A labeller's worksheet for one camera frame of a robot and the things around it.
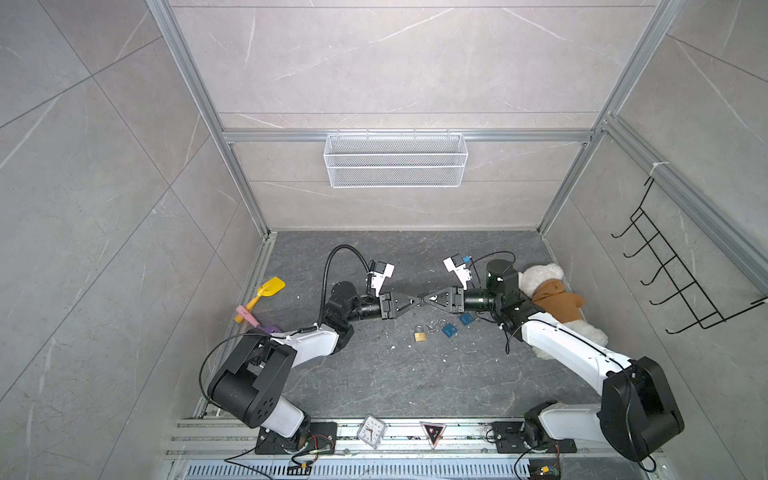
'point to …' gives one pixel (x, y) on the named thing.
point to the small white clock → (372, 431)
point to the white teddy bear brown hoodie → (546, 286)
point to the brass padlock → (420, 336)
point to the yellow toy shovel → (268, 289)
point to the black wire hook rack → (661, 254)
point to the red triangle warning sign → (433, 431)
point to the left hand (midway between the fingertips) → (418, 300)
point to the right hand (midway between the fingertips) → (426, 299)
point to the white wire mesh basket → (395, 160)
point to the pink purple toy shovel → (243, 313)
